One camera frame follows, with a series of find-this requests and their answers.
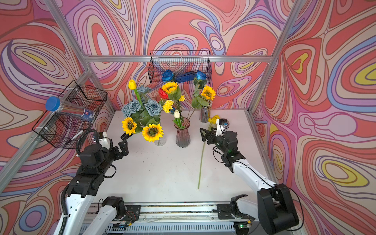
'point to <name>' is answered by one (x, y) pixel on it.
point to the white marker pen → (74, 136)
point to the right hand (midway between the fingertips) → (205, 132)
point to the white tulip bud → (176, 115)
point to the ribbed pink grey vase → (183, 138)
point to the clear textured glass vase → (161, 142)
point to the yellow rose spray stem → (212, 120)
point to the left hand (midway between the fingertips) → (120, 143)
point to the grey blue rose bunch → (144, 112)
